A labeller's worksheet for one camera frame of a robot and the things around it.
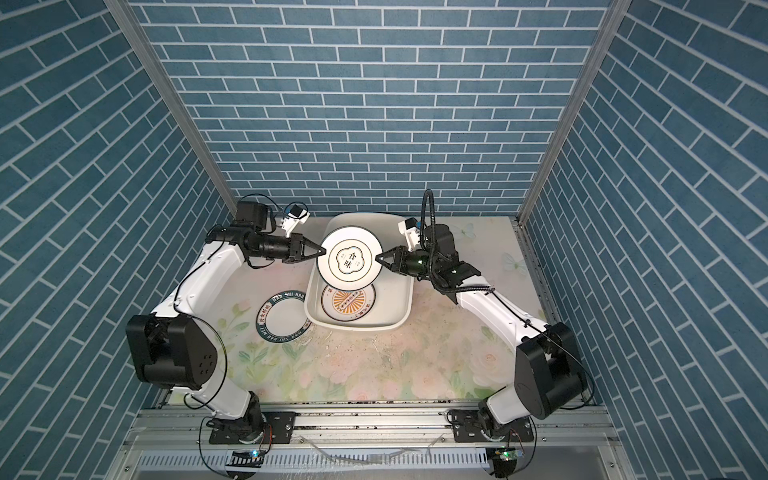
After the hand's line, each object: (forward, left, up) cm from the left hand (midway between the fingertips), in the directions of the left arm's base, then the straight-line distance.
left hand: (323, 251), depth 78 cm
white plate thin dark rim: (-3, -8, -1) cm, 8 cm away
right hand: (-2, -14, 0) cm, 14 cm away
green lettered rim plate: (-6, +17, -27) cm, 32 cm away
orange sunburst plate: (-3, -4, -24) cm, 24 cm away
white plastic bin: (+2, -19, -24) cm, 31 cm away
